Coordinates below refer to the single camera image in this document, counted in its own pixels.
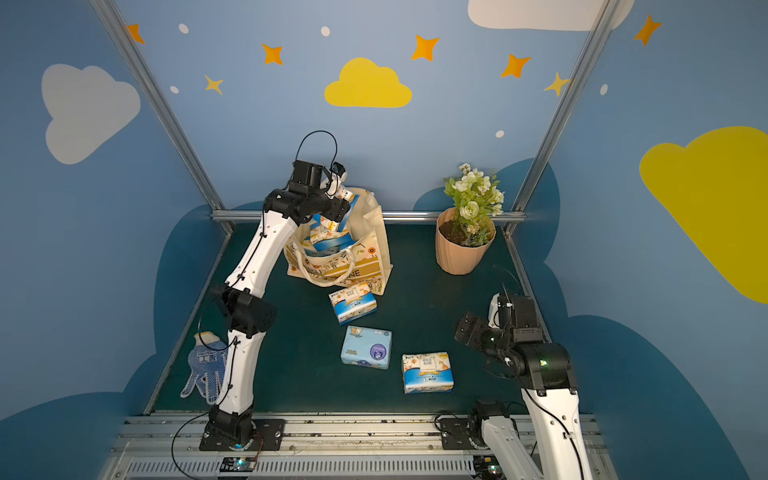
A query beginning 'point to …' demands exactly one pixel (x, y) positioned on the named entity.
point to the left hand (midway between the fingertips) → (342, 195)
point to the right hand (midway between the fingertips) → (475, 328)
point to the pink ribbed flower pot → (456, 259)
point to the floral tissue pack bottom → (430, 372)
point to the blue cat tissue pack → (367, 347)
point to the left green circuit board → (238, 464)
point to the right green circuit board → (486, 467)
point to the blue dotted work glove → (208, 362)
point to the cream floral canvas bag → (366, 263)
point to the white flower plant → (479, 200)
